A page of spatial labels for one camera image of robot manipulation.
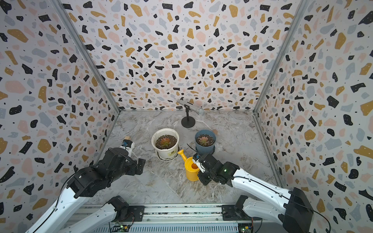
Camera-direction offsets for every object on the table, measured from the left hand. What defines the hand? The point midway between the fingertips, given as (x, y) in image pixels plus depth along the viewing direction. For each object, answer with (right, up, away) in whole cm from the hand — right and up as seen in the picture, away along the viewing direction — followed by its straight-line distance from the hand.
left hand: (138, 160), depth 70 cm
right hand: (+30, -10, +8) cm, 33 cm away
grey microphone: (+30, +25, +22) cm, 45 cm away
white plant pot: (+11, 0, +17) cm, 21 cm away
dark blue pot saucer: (+38, -3, +27) cm, 47 cm away
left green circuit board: (-9, -32, 0) cm, 34 cm away
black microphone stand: (+22, +19, +43) cm, 52 cm away
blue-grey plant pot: (+33, +1, +19) cm, 38 cm away
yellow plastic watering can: (+26, -7, +8) cm, 28 cm away
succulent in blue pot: (+34, +7, +22) cm, 41 cm away
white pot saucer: (+10, -6, +22) cm, 25 cm away
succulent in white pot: (+9, +6, +20) cm, 22 cm away
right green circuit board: (+52, -34, +1) cm, 62 cm away
